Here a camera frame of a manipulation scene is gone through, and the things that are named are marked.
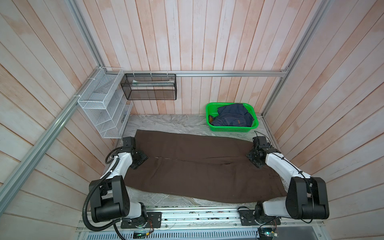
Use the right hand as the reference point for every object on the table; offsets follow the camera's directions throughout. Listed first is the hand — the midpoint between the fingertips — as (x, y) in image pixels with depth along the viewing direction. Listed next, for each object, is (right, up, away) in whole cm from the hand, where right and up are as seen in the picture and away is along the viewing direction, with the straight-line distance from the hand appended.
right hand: (252, 155), depth 91 cm
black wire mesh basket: (-68, +47, +15) cm, 84 cm away
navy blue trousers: (-4, +28, +23) cm, 36 cm away
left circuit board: (-63, -34, -20) cm, 74 cm away
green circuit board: (-2, -34, -19) cm, 39 cm away
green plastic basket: (-21, +32, +25) cm, 46 cm away
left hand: (-67, -3, -2) cm, 67 cm away
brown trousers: (-29, -8, +1) cm, 30 cm away
